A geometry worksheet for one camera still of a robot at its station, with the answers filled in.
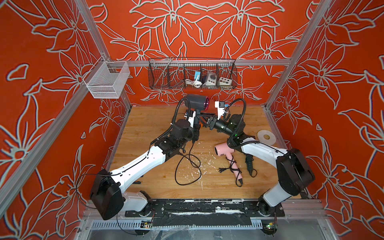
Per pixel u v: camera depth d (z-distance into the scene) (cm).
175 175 84
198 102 69
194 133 66
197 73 83
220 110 70
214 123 68
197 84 85
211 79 92
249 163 86
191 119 65
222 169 85
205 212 73
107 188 40
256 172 81
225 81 94
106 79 92
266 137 101
